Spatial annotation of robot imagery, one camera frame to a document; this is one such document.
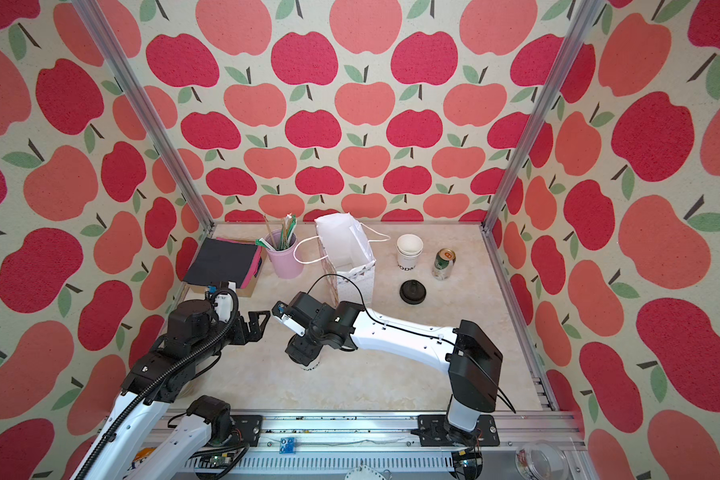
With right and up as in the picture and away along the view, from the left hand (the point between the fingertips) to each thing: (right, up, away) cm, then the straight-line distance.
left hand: (259, 315), depth 73 cm
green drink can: (+53, +12, +25) cm, 60 cm away
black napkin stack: (-27, +12, +32) cm, 44 cm away
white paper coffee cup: (+14, -11, -5) cm, 18 cm away
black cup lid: (+43, +2, +28) cm, 52 cm away
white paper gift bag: (+21, +13, +32) cm, 41 cm away
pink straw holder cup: (-1, +14, +24) cm, 28 cm away
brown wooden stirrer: (-5, +22, +25) cm, 34 cm away
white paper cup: (+41, +17, +27) cm, 52 cm away
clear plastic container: (+68, -34, -3) cm, 76 cm away
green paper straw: (+1, +22, +23) cm, 32 cm away
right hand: (+11, -5, +4) cm, 13 cm away
